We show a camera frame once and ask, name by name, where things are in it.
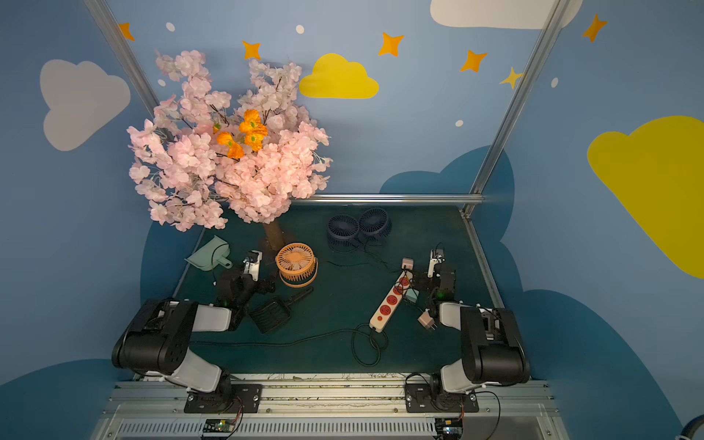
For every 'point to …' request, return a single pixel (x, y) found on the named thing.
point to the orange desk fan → (298, 264)
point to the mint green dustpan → (208, 258)
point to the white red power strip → (395, 295)
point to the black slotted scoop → (274, 311)
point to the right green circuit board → (449, 427)
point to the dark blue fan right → (374, 224)
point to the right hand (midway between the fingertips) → (435, 266)
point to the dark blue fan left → (343, 232)
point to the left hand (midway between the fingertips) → (264, 263)
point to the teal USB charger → (412, 294)
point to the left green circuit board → (219, 425)
